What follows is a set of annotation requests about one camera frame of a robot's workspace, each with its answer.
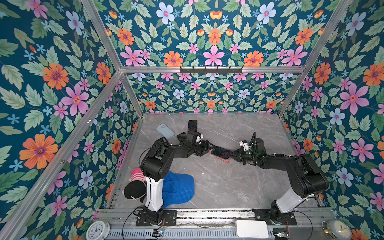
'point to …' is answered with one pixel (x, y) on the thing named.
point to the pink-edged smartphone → (221, 152)
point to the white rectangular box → (251, 229)
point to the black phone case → (162, 140)
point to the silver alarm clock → (338, 229)
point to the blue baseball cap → (177, 188)
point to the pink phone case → (226, 161)
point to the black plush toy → (136, 188)
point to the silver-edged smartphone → (182, 136)
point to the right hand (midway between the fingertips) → (228, 153)
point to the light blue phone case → (165, 131)
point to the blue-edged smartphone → (192, 125)
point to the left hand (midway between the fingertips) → (214, 145)
